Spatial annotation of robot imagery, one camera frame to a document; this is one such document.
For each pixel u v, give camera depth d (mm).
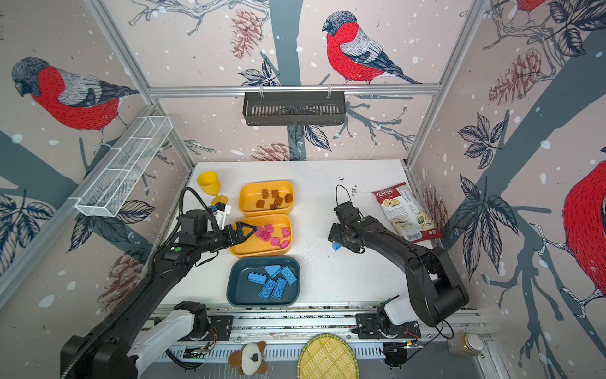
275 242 910
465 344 628
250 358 660
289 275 836
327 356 684
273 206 1041
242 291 798
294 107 1063
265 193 1069
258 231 769
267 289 806
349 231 634
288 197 1039
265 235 925
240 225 709
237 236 698
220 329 733
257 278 815
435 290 425
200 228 633
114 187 728
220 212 734
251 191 1059
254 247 892
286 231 944
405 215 976
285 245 892
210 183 951
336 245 898
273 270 837
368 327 728
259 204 1035
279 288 802
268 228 951
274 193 1069
